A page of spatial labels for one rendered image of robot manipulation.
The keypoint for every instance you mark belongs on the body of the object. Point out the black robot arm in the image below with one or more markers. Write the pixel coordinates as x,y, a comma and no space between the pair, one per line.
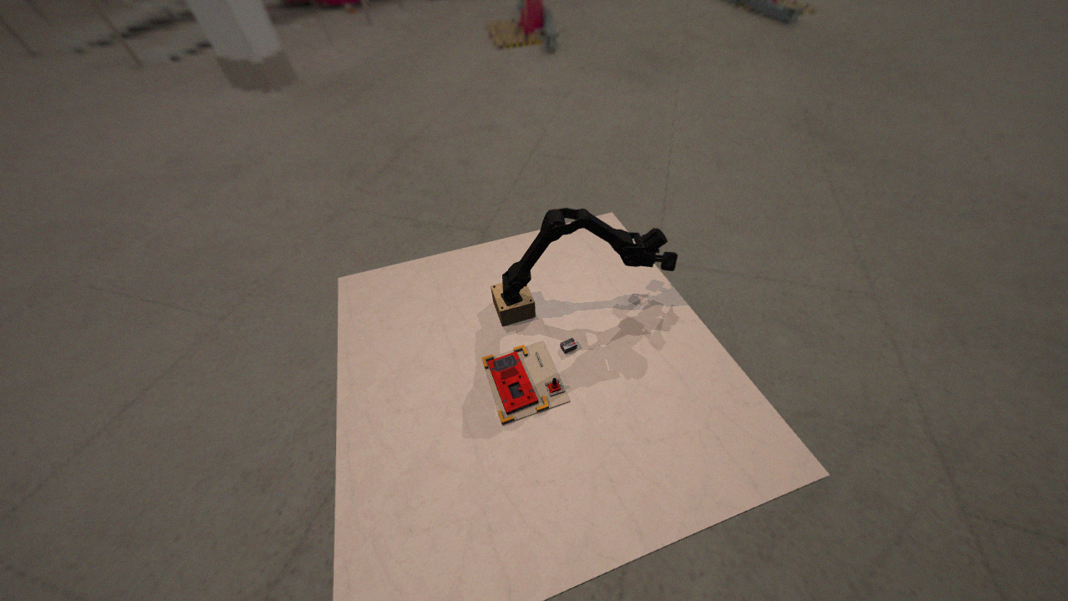
554,226

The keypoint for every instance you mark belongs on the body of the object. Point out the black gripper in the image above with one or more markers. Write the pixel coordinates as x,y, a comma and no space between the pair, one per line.
668,261

